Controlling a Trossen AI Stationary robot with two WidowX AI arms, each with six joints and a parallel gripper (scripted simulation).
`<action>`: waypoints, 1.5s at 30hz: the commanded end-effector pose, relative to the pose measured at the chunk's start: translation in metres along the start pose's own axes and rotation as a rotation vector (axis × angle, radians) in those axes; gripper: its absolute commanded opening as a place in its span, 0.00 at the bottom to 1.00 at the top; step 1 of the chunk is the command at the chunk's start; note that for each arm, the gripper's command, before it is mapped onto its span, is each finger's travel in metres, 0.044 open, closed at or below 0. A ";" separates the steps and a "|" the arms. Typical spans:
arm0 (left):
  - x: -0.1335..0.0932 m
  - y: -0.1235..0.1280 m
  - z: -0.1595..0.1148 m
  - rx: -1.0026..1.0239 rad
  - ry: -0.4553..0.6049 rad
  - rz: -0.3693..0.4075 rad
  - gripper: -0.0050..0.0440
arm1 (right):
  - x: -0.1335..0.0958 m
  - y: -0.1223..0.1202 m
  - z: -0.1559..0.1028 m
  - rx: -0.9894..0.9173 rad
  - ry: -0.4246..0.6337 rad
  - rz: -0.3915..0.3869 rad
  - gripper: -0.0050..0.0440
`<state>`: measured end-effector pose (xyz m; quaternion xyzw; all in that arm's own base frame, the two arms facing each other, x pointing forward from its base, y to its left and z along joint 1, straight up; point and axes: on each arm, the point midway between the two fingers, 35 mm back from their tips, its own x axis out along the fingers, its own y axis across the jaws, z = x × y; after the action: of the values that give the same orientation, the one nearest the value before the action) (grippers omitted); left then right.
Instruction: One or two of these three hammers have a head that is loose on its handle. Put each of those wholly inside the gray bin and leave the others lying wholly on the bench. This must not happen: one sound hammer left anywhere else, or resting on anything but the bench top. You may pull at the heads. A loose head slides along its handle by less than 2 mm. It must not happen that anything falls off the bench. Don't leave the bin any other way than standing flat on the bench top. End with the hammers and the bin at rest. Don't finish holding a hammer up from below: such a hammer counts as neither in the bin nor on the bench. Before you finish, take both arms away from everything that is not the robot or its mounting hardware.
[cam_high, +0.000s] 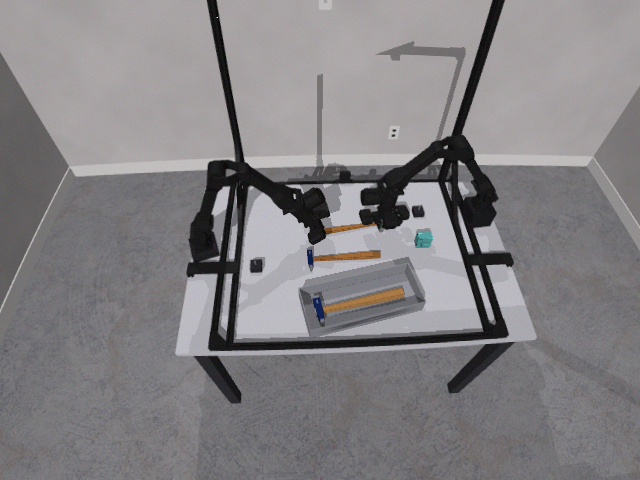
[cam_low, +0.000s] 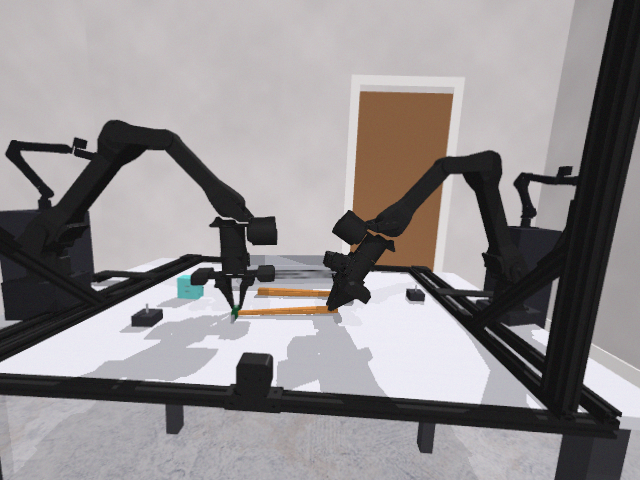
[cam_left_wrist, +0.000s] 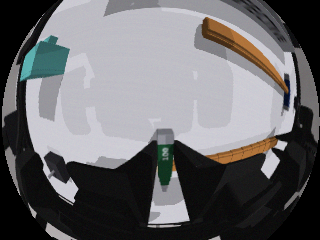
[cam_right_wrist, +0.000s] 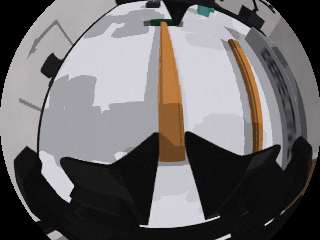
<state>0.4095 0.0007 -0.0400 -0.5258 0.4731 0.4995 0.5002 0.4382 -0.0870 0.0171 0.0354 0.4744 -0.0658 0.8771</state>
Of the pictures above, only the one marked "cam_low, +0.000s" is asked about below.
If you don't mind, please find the teal cube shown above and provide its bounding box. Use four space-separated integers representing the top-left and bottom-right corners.
177 275 204 299

